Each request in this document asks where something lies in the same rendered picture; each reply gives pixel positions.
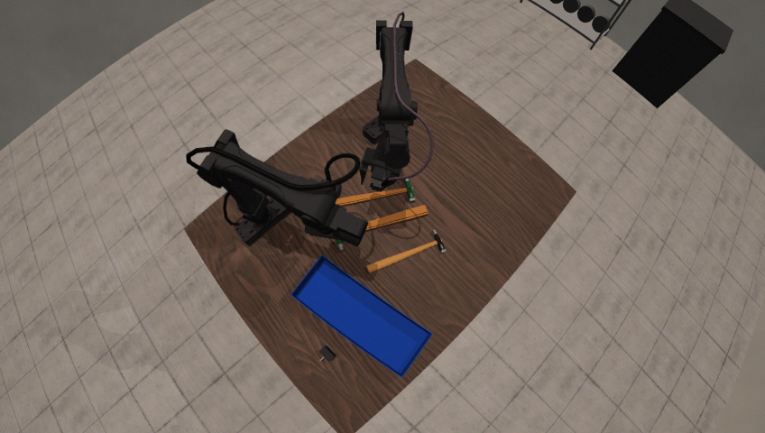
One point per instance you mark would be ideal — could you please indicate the blue bin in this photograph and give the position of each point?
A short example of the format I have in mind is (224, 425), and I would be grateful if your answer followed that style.
(387, 335)

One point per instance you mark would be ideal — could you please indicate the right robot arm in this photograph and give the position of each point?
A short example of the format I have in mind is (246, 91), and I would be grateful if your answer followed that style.
(235, 167)

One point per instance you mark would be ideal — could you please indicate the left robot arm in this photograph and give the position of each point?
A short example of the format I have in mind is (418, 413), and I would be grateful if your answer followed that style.
(393, 133)

